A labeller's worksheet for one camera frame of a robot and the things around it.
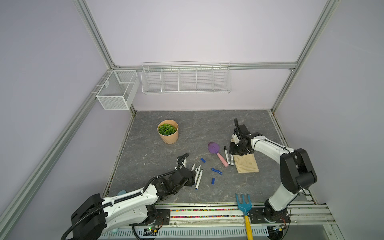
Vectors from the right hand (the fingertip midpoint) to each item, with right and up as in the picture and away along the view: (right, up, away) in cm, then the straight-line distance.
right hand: (232, 152), depth 93 cm
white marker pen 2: (0, -4, +1) cm, 4 cm away
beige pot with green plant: (-40, +14, +1) cm, 43 cm away
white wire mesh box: (-78, +43, +11) cm, 89 cm away
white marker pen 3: (-25, -8, -2) cm, 26 cm away
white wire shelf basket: (-30, +52, +15) cm, 62 cm away
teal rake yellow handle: (+3, -25, -17) cm, 30 cm away
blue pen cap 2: (-12, -9, -4) cm, 16 cm away
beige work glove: (+8, -7, -1) cm, 11 cm away
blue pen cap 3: (-9, -11, -4) cm, 15 cm away
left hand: (-26, -10, -11) cm, 30 cm away
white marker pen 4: (-22, -11, -5) cm, 25 cm away
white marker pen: (-3, -2, +3) cm, 4 cm away
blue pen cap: (-18, -5, +1) cm, 19 cm away
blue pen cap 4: (-13, -15, -7) cm, 21 cm away
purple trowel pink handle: (-11, +3, +4) cm, 12 cm away
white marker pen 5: (-21, -14, -8) cm, 27 cm away
